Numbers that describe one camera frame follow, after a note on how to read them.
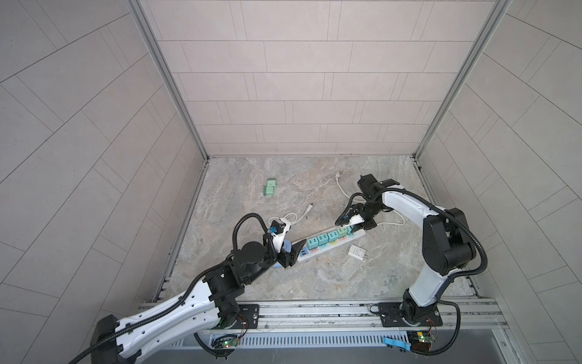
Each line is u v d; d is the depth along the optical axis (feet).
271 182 3.37
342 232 2.73
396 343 2.15
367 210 2.44
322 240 2.68
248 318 2.31
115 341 1.34
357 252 2.71
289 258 1.97
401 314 2.32
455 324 2.19
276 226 1.87
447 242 1.54
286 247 2.02
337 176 3.55
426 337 2.24
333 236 2.70
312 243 2.65
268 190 3.32
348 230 2.75
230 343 2.11
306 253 2.71
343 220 2.40
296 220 3.07
